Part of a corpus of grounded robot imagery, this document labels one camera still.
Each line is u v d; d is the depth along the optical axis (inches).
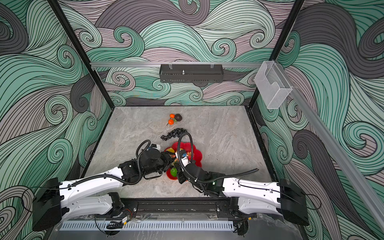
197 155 35.2
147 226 27.4
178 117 43.0
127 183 20.7
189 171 20.6
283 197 16.4
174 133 38.6
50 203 15.3
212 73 37.3
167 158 26.4
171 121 42.9
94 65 37.5
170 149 34.6
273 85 30.6
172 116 43.9
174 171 31.3
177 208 29.3
